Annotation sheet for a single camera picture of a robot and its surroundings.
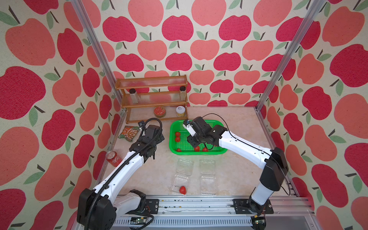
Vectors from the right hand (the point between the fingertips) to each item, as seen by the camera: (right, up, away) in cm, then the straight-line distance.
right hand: (191, 140), depth 82 cm
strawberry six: (+4, -8, +11) cm, 14 cm away
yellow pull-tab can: (-7, +19, +29) cm, 35 cm away
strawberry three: (-9, +1, +19) cm, 21 cm away
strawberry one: (-5, -27, -5) cm, 28 cm away
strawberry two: (-9, -2, +16) cm, 18 cm away
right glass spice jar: (-5, +32, +17) cm, 37 cm away
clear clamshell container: (-4, -19, +6) cm, 20 cm away
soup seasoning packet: (-44, +2, +20) cm, 48 cm away
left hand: (-21, +2, 0) cm, 21 cm away
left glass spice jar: (-40, +29, +16) cm, 51 cm away
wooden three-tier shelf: (-30, +30, +36) cm, 55 cm away
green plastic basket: (-7, -6, +16) cm, 19 cm away
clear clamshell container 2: (+10, -22, 0) cm, 24 cm away
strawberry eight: (-8, -8, +11) cm, 16 cm away
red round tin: (-24, +18, +31) cm, 43 cm away
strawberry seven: (+10, -8, +11) cm, 17 cm away
